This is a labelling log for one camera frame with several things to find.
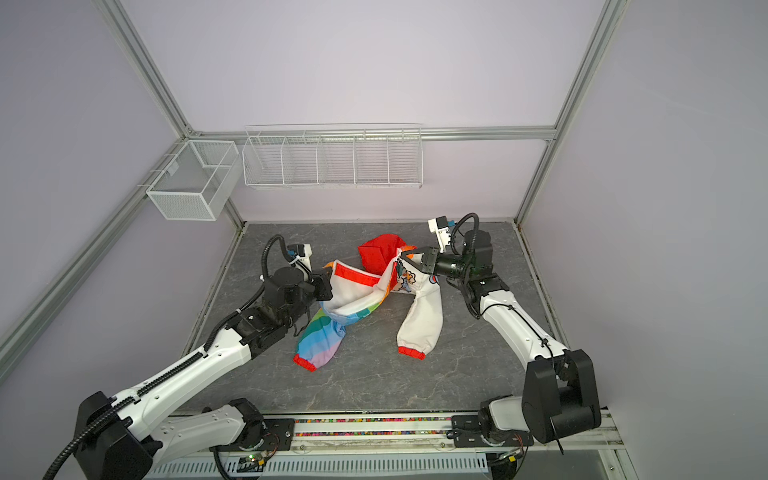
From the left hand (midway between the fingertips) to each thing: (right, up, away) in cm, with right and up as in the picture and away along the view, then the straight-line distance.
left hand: (333, 273), depth 76 cm
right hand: (+17, +4, -2) cm, 18 cm away
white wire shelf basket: (-7, +38, +25) cm, 46 cm away
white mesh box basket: (-53, +29, +25) cm, 66 cm away
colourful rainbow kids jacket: (+6, -5, +9) cm, 12 cm away
